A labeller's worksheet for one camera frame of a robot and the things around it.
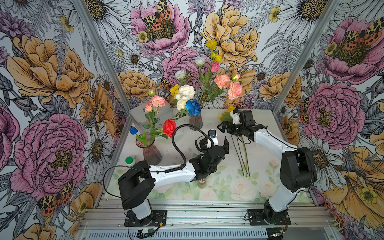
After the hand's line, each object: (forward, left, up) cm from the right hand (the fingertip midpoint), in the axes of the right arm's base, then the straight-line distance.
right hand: (223, 131), depth 92 cm
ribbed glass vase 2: (+14, +17, -5) cm, 22 cm away
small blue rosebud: (-11, +46, +17) cm, 50 cm away
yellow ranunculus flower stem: (-3, -15, -13) cm, 20 cm away
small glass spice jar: (-28, +14, -8) cm, 33 cm away
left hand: (-11, +6, +6) cm, 14 cm away
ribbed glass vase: (-13, +42, -3) cm, 44 cm away
